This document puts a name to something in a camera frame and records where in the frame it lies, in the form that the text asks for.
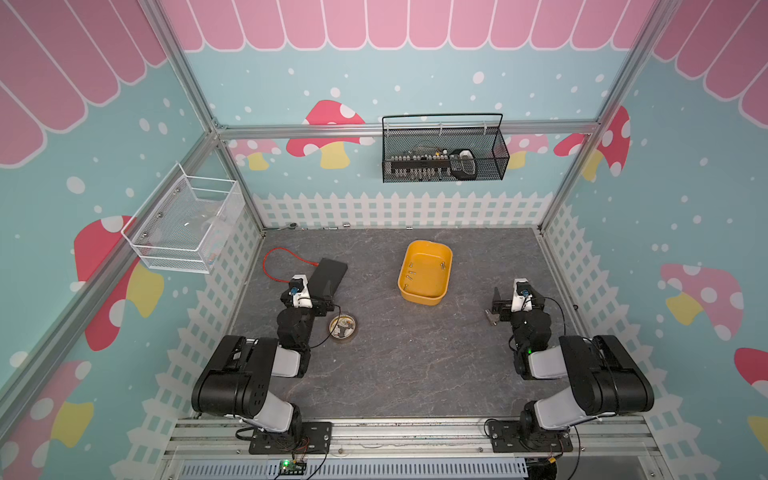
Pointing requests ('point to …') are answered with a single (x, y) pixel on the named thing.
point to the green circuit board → (291, 467)
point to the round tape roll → (345, 326)
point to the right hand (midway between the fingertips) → (514, 286)
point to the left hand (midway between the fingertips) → (316, 284)
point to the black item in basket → (463, 164)
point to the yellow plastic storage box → (425, 272)
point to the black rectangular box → (326, 278)
